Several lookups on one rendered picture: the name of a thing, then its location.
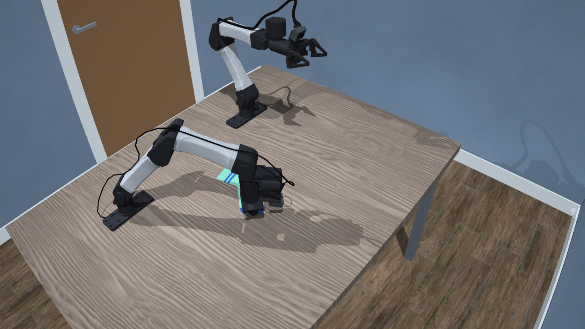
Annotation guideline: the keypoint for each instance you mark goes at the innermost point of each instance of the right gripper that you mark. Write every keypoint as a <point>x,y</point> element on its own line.
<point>252,203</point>

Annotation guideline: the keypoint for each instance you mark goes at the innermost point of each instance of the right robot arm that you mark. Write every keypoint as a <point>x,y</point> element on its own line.
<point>251,176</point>

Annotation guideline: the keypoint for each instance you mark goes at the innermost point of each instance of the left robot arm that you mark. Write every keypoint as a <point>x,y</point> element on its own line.
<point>221,39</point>

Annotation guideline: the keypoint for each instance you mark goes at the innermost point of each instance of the turquoise and blue sock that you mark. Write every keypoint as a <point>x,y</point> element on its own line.
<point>231,178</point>

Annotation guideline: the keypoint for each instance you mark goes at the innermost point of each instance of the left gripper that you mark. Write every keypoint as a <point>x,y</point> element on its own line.
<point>294,51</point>

